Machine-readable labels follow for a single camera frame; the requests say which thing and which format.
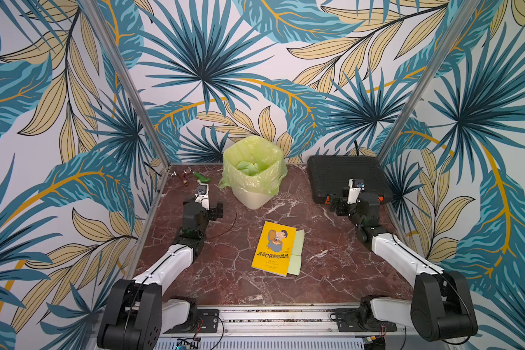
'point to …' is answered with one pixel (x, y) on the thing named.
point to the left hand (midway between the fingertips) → (208, 198)
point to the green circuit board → (181, 347)
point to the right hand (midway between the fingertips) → (342, 194)
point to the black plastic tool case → (329, 175)
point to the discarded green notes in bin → (247, 168)
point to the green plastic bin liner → (270, 160)
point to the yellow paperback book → (275, 249)
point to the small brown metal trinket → (185, 182)
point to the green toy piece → (200, 178)
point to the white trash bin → (253, 200)
